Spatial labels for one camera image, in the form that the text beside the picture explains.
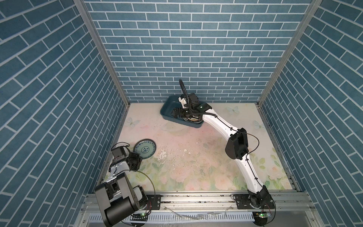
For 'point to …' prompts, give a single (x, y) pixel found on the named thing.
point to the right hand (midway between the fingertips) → (177, 114)
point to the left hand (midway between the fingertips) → (144, 154)
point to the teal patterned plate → (145, 147)
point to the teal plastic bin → (169, 103)
